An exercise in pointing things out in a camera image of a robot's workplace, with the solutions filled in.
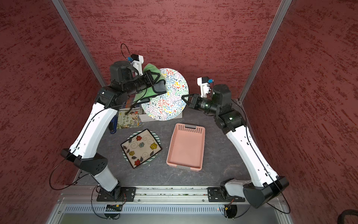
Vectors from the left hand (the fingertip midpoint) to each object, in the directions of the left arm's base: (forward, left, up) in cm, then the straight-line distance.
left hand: (159, 78), depth 64 cm
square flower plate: (-14, +17, -46) cm, 51 cm away
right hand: (-10, -10, -5) cm, 15 cm away
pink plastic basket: (-14, -14, -45) cm, 50 cm away
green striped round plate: (-22, +9, -46) cm, 51 cm away
